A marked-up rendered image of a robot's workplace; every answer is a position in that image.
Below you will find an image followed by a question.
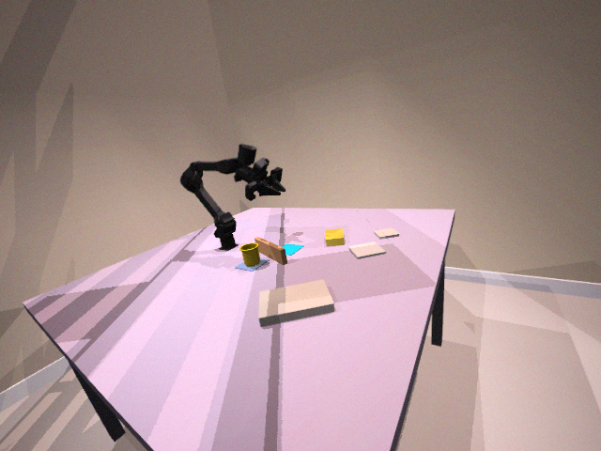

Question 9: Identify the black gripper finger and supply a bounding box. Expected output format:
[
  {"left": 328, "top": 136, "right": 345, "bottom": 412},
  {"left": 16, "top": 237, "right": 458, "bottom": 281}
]
[
  {"left": 271, "top": 173, "right": 285, "bottom": 192},
  {"left": 259, "top": 180, "right": 281, "bottom": 196}
]

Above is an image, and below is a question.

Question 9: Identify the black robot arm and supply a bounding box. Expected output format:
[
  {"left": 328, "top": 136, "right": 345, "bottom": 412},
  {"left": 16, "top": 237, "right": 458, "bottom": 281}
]
[{"left": 180, "top": 145, "right": 270, "bottom": 251}]

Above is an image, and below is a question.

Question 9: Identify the white flat square block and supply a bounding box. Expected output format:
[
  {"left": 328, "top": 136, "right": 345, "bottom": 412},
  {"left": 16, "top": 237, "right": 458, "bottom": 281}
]
[{"left": 348, "top": 241, "right": 386, "bottom": 259}]

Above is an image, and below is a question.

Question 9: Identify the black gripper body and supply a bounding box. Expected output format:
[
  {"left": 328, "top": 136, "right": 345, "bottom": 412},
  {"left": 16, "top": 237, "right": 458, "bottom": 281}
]
[{"left": 245, "top": 167, "right": 283, "bottom": 201}]

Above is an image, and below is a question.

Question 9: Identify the yellow rectangular block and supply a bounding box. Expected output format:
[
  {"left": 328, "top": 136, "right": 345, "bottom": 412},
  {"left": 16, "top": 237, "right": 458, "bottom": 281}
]
[{"left": 326, "top": 228, "right": 345, "bottom": 246}]

